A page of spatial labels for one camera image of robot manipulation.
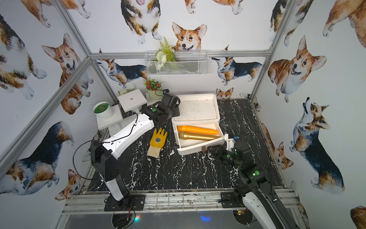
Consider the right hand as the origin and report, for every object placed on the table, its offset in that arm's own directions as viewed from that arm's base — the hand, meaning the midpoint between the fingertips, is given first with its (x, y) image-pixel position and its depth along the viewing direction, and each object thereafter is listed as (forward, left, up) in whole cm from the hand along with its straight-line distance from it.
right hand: (207, 148), depth 70 cm
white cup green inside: (+24, +61, +3) cm, 65 cm away
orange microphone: (+13, +10, -1) cm, 16 cm away
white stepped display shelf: (+33, +47, +1) cm, 57 cm away
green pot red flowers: (+41, +33, +5) cm, 53 cm away
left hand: (+24, +15, +5) cm, 29 cm away
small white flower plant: (+49, +59, -4) cm, 76 cm away
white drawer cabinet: (+23, +3, +2) cm, 23 cm away
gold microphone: (+9, +5, -3) cm, 10 cm away
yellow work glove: (+14, +32, -19) cm, 40 cm away
